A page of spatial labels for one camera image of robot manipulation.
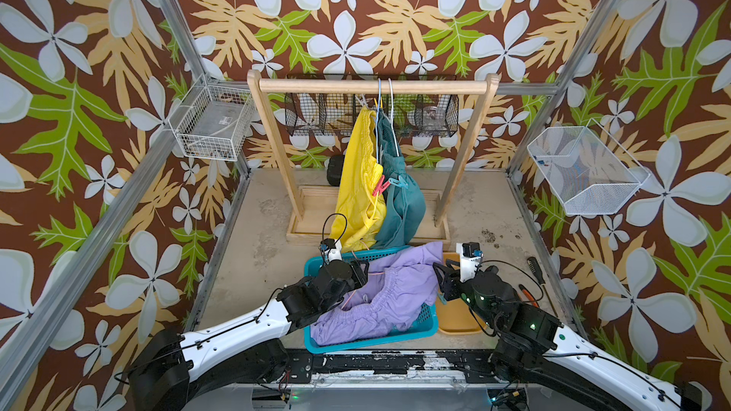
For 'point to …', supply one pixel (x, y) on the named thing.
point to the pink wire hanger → (382, 272)
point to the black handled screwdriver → (533, 264)
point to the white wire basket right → (584, 170)
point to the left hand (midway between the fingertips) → (368, 263)
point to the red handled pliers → (529, 296)
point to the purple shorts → (399, 284)
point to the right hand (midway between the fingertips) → (435, 264)
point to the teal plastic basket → (424, 325)
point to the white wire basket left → (212, 121)
